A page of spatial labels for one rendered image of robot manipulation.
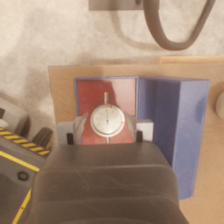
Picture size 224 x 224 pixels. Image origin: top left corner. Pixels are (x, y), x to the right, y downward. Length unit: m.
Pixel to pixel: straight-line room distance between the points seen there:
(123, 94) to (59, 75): 0.12
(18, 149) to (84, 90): 0.34
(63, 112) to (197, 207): 0.37
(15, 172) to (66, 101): 0.37
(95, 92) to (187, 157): 0.18
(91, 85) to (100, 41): 0.50
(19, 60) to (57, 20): 0.25
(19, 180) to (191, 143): 0.54
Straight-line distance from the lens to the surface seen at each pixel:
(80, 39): 0.77
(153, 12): 0.38
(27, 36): 0.84
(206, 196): 0.46
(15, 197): 0.68
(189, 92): 0.19
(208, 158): 0.40
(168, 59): 0.48
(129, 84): 0.28
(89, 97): 0.28
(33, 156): 0.56
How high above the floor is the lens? 0.75
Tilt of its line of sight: 74 degrees down
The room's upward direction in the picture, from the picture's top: 175 degrees clockwise
